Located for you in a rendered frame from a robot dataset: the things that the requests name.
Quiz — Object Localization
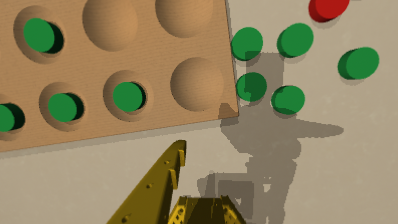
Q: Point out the green disc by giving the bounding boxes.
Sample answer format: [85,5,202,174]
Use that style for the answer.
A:
[0,103,25,132]
[271,86,305,115]
[48,93,84,122]
[277,23,314,58]
[23,18,64,54]
[337,47,379,80]
[231,27,263,61]
[236,72,267,102]
[113,82,146,112]

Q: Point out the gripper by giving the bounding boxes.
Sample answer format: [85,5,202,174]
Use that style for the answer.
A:
[106,140,187,224]

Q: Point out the red disc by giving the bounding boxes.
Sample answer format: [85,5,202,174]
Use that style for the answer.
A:
[308,0,350,23]

